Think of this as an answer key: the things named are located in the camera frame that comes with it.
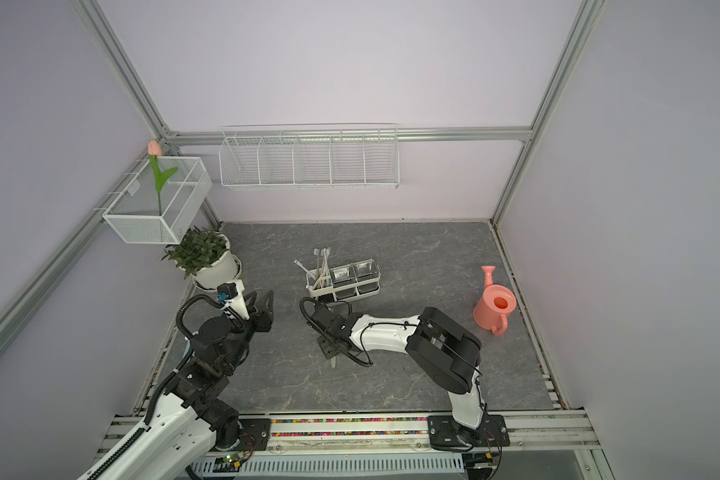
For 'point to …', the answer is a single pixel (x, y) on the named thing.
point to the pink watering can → (494, 305)
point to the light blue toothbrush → (305, 269)
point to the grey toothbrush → (333, 361)
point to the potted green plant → (205, 256)
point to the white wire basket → (161, 201)
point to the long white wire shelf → (310, 156)
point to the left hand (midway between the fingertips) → (266, 294)
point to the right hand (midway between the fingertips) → (330, 340)
